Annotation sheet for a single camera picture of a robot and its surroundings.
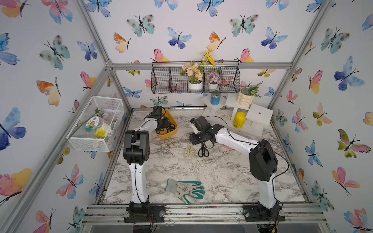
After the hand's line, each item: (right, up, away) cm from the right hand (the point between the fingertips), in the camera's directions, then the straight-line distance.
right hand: (193, 136), depth 90 cm
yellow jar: (+32, +11, +11) cm, 36 cm away
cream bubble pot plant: (+31, +24, -4) cm, 39 cm away
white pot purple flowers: (+12, +35, -2) cm, 37 cm away
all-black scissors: (+6, -10, +6) cm, 13 cm away
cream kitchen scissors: (-3, -10, +6) cm, 12 cm away
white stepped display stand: (+27, +18, +31) cm, 45 cm away
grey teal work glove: (-6, -28, -9) cm, 30 cm away
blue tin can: (+15, +26, +8) cm, 31 cm away
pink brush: (+14, -1, -29) cm, 32 cm away
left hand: (-19, +10, +16) cm, 27 cm away
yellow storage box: (-15, +2, +11) cm, 19 cm away
